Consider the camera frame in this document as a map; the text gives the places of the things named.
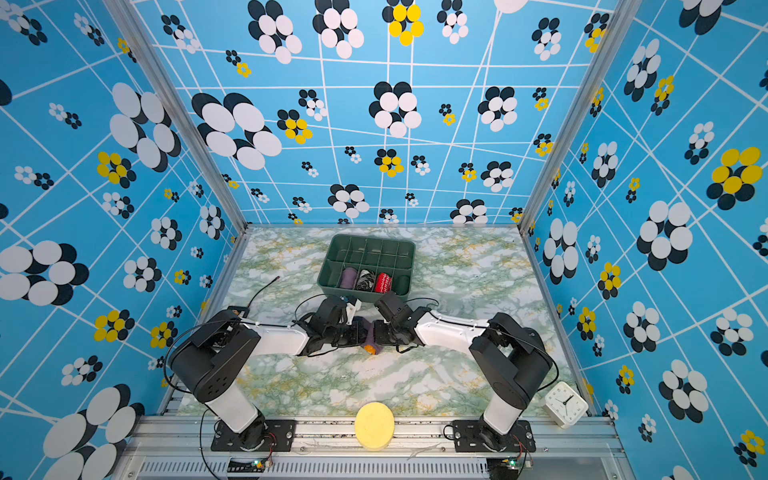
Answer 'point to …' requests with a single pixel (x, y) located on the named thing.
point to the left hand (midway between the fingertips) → (375, 336)
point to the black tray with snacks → (239, 311)
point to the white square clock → (564, 405)
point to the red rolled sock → (383, 283)
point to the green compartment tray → (363, 253)
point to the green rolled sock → (401, 284)
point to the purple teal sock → (370, 344)
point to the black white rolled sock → (366, 280)
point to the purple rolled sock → (349, 277)
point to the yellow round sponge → (374, 426)
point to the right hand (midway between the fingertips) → (377, 337)
